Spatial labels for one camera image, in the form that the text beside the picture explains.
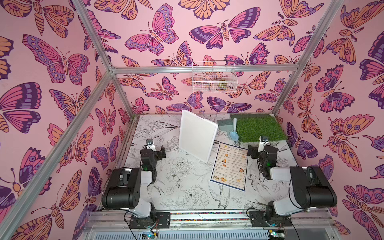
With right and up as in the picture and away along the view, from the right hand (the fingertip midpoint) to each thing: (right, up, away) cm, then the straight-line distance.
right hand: (258, 145), depth 94 cm
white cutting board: (-39, +6, +3) cm, 39 cm away
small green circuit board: (-62, -41, -22) cm, 78 cm away
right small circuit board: (-1, -40, -23) cm, 46 cm away
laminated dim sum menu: (-18, -13, -2) cm, 23 cm away
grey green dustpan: (-17, +13, +19) cm, 28 cm away
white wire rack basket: (-27, +44, +2) cm, 52 cm away
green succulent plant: (-23, +38, +1) cm, 45 cm away
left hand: (-65, 0, 0) cm, 65 cm away
